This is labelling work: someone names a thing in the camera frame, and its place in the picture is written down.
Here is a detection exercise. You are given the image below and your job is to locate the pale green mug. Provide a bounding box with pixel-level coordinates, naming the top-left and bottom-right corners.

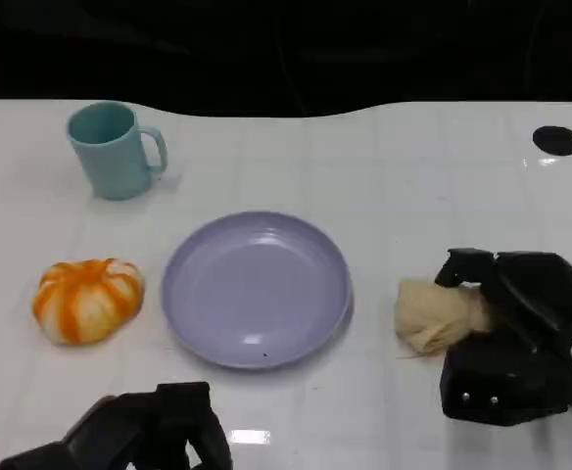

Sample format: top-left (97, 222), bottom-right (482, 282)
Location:
top-left (66, 100), bottom-right (169, 201)

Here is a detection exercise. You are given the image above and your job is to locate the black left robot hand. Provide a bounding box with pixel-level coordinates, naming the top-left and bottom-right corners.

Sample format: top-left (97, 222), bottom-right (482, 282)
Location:
top-left (0, 381), bottom-right (233, 470)

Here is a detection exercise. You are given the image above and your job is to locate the lilac plate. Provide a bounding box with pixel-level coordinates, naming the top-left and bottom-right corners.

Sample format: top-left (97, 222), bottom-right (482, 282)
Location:
top-left (161, 211), bottom-right (355, 371)

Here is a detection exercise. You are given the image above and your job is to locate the beige towel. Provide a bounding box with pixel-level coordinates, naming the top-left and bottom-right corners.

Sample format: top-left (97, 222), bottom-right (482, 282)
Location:
top-left (394, 277), bottom-right (493, 355)

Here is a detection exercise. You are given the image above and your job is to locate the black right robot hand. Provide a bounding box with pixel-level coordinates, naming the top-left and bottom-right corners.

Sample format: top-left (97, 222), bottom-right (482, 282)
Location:
top-left (435, 248), bottom-right (572, 428)

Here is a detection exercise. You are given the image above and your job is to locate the black backdrop cloth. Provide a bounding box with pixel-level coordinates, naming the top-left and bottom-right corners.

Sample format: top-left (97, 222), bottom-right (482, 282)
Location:
top-left (0, 0), bottom-right (572, 118)

